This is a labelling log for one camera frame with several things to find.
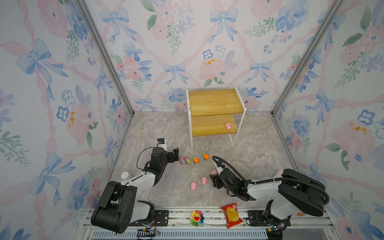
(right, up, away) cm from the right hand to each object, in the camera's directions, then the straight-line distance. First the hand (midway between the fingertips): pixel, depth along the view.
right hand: (213, 173), depth 89 cm
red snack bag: (+7, -17, -17) cm, 25 cm away
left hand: (-25, +15, +1) cm, 29 cm away
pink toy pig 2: (0, +1, -2) cm, 2 cm away
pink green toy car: (-15, +7, +1) cm, 17 cm away
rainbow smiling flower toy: (-10, -18, -15) cm, 26 cm away
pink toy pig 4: (-12, -5, -5) cm, 14 cm away
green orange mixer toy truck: (-11, +7, +3) cm, 13 cm away
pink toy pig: (+9, +28, +1) cm, 29 cm away
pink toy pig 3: (-6, -3, -4) cm, 7 cm away
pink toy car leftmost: (-19, +7, +1) cm, 20 cm away
